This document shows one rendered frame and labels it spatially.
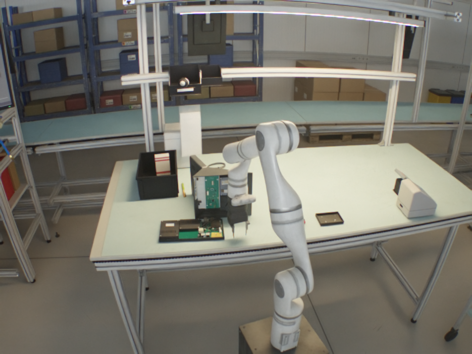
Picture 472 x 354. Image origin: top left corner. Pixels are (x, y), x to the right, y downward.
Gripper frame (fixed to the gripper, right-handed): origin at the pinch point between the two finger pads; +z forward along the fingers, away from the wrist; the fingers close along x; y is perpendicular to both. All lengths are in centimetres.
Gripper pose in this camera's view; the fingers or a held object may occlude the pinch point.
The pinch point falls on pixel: (239, 236)
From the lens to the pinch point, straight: 143.2
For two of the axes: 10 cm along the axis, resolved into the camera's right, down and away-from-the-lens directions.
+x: -9.4, 1.6, -3.1
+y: -3.5, -4.3, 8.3
